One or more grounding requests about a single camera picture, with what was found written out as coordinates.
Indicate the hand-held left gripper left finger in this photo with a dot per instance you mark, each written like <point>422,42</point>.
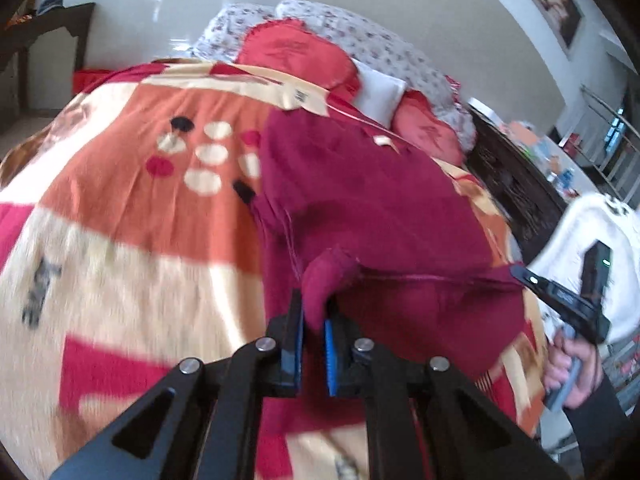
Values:
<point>295,340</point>

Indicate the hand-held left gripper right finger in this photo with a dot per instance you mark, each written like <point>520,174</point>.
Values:
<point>330,355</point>

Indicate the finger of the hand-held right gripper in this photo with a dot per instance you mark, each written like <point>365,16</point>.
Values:
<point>532,280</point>

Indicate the dark red knitted sweater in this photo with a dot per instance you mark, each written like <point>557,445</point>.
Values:
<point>375,210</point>

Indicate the person's right forearm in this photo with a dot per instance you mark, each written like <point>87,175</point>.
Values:
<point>605,435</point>

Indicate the person's right hand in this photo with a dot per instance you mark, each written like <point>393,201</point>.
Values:
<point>589,375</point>

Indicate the carved dark wooden cabinet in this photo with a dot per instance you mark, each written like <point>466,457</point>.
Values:
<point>510,185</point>

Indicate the pile of assorted small items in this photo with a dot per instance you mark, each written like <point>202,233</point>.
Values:
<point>550,160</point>

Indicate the metal stair railing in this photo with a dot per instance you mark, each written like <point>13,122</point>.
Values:
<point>600,110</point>

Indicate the red heart-shaped frilled pillow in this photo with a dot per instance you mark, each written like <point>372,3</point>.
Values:
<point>425,130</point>
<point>295,55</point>

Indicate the orange red printed blanket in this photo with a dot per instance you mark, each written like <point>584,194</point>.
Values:
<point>125,240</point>

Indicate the white pillow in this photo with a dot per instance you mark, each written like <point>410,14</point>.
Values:
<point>377,92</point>

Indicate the floral white pillows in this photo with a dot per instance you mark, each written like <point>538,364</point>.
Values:
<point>360,30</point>

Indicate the dark wooden side table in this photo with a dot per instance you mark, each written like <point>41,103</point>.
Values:
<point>50,20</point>

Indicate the dark cap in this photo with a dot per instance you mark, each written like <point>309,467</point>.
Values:
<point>50,5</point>

